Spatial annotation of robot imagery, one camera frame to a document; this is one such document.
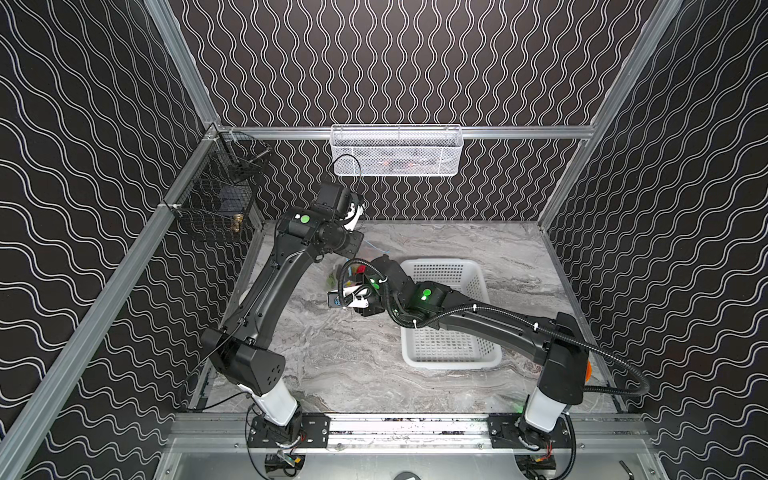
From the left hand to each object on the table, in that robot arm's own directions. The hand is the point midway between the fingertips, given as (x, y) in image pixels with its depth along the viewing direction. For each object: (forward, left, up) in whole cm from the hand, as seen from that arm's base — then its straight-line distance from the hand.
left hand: (357, 241), depth 76 cm
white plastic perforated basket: (-14, -27, -30) cm, 43 cm away
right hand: (-7, +1, -7) cm, 10 cm away
